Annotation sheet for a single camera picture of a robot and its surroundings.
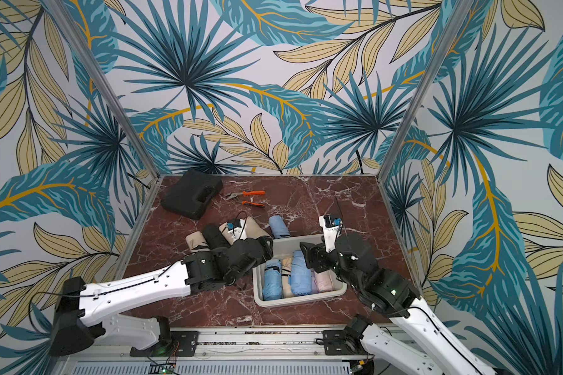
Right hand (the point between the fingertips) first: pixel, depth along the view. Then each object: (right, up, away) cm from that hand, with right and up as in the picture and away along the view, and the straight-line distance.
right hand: (311, 241), depth 66 cm
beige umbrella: (-7, -14, +19) cm, 25 cm away
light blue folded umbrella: (-10, 0, +33) cm, 35 cm away
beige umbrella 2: (-32, 0, +29) cm, 43 cm away
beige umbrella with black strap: (-42, -5, +26) cm, 50 cm away
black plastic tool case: (-50, +14, +38) cm, 64 cm away
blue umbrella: (-2, -15, +15) cm, 21 cm away
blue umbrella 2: (-12, -17, +17) cm, 27 cm away
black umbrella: (-36, -3, +27) cm, 45 cm away
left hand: (-14, -3, +6) cm, 15 cm away
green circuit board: (-45, -40, +5) cm, 60 cm away
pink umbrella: (+5, -16, +15) cm, 23 cm away
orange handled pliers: (-25, +15, +46) cm, 55 cm away
